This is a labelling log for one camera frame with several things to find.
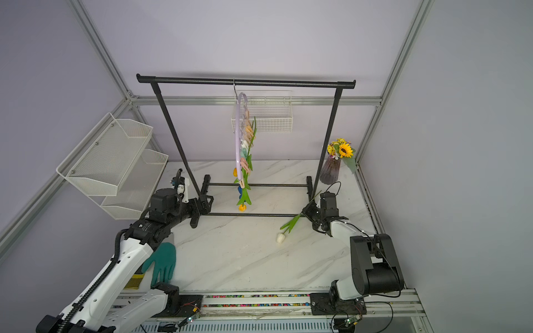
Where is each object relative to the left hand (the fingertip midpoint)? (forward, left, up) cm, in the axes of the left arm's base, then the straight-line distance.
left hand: (202, 202), depth 78 cm
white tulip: (-5, -31, -19) cm, 36 cm away
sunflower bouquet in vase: (+25, -56, +5) cm, 62 cm away
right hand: (+6, -41, -16) cm, 45 cm away
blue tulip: (+11, -12, -7) cm, 18 cm away
